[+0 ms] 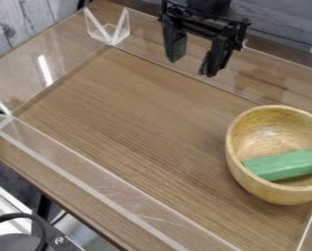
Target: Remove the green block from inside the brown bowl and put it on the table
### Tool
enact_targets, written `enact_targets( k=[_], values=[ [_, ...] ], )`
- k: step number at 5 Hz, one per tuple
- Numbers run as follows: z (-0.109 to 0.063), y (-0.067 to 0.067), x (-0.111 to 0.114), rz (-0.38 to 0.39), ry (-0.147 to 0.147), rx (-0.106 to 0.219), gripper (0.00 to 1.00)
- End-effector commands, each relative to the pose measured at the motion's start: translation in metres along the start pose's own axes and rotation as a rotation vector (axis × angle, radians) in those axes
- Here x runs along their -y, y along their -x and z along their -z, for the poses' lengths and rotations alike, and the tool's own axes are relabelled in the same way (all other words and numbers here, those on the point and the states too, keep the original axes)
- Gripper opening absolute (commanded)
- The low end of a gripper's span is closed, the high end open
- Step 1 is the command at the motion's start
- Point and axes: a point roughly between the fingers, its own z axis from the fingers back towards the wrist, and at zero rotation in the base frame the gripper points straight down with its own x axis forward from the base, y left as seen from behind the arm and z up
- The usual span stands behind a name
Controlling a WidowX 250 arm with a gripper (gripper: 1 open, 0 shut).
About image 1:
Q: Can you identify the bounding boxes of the green rectangular block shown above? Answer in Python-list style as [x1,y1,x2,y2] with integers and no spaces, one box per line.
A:
[242,149,312,181]

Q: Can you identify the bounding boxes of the black metal bracket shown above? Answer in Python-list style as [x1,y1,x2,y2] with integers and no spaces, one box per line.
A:
[31,216,86,251]

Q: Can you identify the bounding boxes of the brown wooden bowl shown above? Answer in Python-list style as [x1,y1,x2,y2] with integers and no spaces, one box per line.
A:
[223,105,312,205]

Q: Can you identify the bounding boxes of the clear acrylic tray walls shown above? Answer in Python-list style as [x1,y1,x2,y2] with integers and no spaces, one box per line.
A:
[0,1,312,251]

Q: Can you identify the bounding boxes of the black cable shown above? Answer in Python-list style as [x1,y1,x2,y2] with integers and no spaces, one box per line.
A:
[0,212,48,251]

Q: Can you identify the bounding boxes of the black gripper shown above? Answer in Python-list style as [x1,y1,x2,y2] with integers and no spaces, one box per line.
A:
[158,0,252,77]

